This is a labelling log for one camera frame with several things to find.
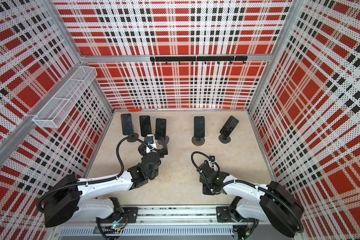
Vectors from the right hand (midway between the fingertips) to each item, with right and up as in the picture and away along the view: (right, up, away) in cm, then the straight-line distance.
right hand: (208, 175), depth 87 cm
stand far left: (-50, +22, +20) cm, 59 cm away
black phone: (-40, +30, +9) cm, 51 cm away
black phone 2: (-30, +27, +8) cm, 41 cm away
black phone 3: (-5, +29, +6) cm, 30 cm away
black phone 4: (+14, +29, +6) cm, 33 cm away
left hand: (-30, +20, -8) cm, 37 cm away
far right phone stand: (+14, +19, +18) cm, 29 cm away
